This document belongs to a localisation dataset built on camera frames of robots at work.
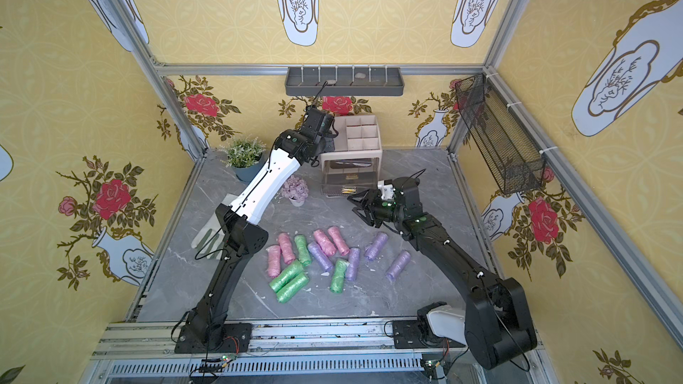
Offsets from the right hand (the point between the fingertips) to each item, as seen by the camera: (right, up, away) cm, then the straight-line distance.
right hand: (348, 206), depth 78 cm
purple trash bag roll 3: (+11, -13, +14) cm, 22 cm away
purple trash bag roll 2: (+1, -21, +7) cm, 22 cm away
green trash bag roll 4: (-3, -24, +4) cm, 24 cm away
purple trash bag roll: (-9, -18, +10) cm, 22 cm away
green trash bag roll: (-15, -17, +10) cm, 24 cm away
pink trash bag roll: (-24, -19, +9) cm, 32 cm away
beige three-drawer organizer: (+4, +22, +15) cm, 27 cm away
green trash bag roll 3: (-17, -26, +3) cm, 31 cm away
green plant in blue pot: (-38, +16, +20) cm, 46 cm away
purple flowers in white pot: (-18, +4, +17) cm, 25 cm away
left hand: (-6, +21, +12) cm, 24 cm away
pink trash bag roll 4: (-3, -13, +13) cm, 19 cm away
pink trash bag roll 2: (-21, -15, +12) cm, 28 cm away
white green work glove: (-48, -14, +15) cm, 52 cm away
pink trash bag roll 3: (-8, -14, +12) cm, 20 cm away
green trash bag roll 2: (-19, -22, +5) cm, 30 cm away
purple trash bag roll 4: (+16, -20, +8) cm, 27 cm away
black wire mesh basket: (+53, +13, +6) cm, 55 cm away
